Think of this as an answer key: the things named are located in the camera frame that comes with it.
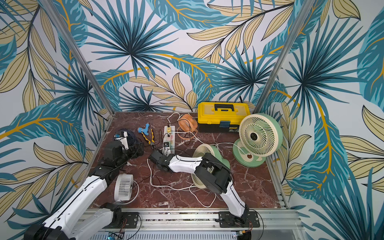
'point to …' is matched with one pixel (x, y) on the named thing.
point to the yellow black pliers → (151, 143)
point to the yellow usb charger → (169, 129)
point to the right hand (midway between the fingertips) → (166, 159)
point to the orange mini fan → (187, 123)
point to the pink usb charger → (169, 138)
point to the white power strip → (169, 141)
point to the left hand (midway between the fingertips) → (137, 146)
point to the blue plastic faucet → (145, 130)
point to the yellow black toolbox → (221, 117)
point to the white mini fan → (123, 186)
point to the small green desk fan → (211, 151)
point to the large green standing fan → (260, 136)
